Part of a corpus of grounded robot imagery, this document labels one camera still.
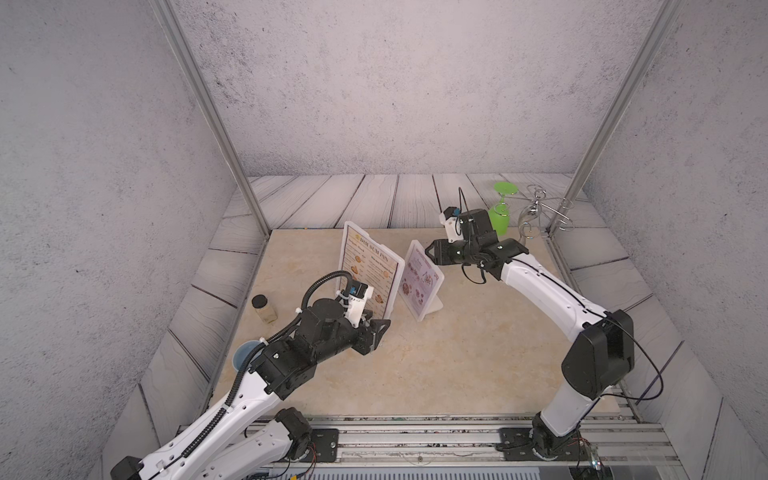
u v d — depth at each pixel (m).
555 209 1.17
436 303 1.00
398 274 0.77
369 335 0.61
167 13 0.70
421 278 0.89
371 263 0.83
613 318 0.46
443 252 0.73
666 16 0.70
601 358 0.44
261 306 0.89
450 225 0.76
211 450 0.41
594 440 0.74
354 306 0.61
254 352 0.51
